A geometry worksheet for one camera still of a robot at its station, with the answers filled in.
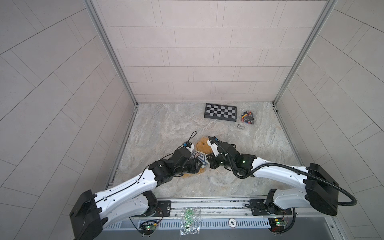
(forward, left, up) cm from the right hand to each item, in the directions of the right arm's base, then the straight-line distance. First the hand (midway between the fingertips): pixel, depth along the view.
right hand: (204, 160), depth 77 cm
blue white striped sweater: (-2, -1, +1) cm, 2 cm away
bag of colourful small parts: (+33, -34, -7) cm, 48 cm away
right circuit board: (-28, -32, -11) cm, 44 cm away
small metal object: (+26, -27, -9) cm, 39 cm away
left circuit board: (-27, +27, -7) cm, 39 cm away
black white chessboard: (+39, -16, -6) cm, 42 cm away
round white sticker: (-26, -11, -10) cm, 30 cm away
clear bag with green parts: (-25, +8, -9) cm, 28 cm away
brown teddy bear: (+6, -1, +2) cm, 6 cm away
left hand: (-3, 0, +2) cm, 4 cm away
